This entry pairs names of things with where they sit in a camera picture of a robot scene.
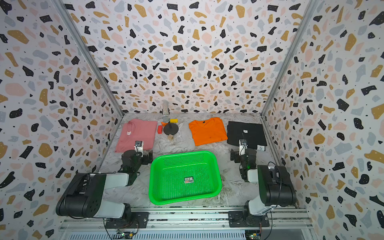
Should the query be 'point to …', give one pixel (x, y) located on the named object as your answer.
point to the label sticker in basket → (188, 180)
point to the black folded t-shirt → (254, 133)
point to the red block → (160, 129)
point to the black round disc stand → (170, 128)
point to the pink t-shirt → (137, 130)
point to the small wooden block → (170, 137)
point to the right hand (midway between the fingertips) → (241, 148)
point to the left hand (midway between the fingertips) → (145, 150)
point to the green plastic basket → (183, 176)
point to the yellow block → (174, 121)
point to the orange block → (164, 124)
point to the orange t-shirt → (208, 130)
